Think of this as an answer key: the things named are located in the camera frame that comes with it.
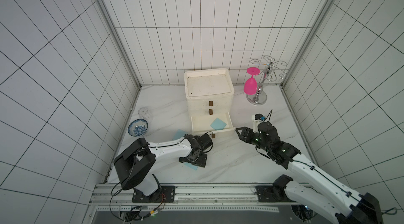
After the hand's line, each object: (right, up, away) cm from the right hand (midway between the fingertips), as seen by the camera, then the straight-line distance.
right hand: (233, 131), depth 78 cm
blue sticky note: (-6, 0, +19) cm, 20 cm away
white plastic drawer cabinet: (-12, +20, +5) cm, 24 cm away
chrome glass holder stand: (+25, +33, +14) cm, 43 cm away
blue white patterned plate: (-56, -1, +16) cm, 59 cm away
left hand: (-23, -18, +4) cm, 29 cm away
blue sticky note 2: (-31, -6, +18) cm, 36 cm away
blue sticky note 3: (-22, -15, -4) cm, 27 cm away
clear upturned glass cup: (-52, +7, +16) cm, 55 cm away
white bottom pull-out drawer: (-17, +1, +14) cm, 22 cm away
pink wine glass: (+14, +25, +18) cm, 34 cm away
